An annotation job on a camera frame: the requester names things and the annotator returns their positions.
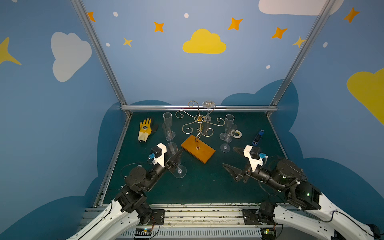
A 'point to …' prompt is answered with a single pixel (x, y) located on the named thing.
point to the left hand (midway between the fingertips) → (176, 145)
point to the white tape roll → (239, 135)
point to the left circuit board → (143, 232)
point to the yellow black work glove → (145, 130)
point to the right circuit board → (268, 233)
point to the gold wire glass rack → (197, 147)
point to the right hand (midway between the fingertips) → (232, 153)
